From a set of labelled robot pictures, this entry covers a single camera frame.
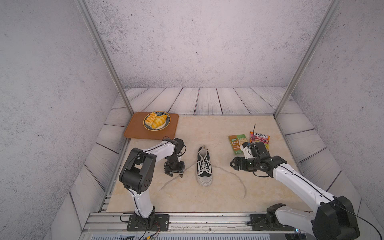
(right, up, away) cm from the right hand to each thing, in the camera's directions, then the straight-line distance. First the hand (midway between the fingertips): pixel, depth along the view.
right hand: (236, 164), depth 82 cm
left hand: (-32, -8, +6) cm, 33 cm away
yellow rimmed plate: (-45, +22, +31) cm, 59 cm away
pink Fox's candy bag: (+19, +13, +22) cm, 32 cm away
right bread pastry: (-50, +24, +29) cm, 62 cm away
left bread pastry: (-56, +27, +30) cm, 69 cm away
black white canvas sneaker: (-18, -7, +4) cm, 19 cm away
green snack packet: (+5, +10, +20) cm, 23 cm away
